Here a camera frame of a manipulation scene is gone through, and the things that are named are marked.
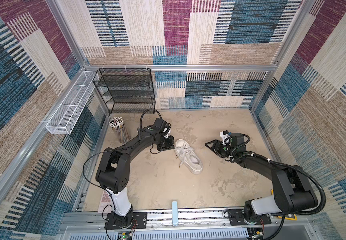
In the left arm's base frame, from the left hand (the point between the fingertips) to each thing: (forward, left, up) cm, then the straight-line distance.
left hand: (175, 145), depth 89 cm
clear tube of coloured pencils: (+10, +34, +8) cm, 37 cm away
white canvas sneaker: (-7, -7, -3) cm, 10 cm away
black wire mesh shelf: (+43, +35, +7) cm, 55 cm away
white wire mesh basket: (+17, +68, +7) cm, 70 cm away
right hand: (-2, -19, -1) cm, 19 cm away
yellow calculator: (-36, -57, -8) cm, 68 cm away
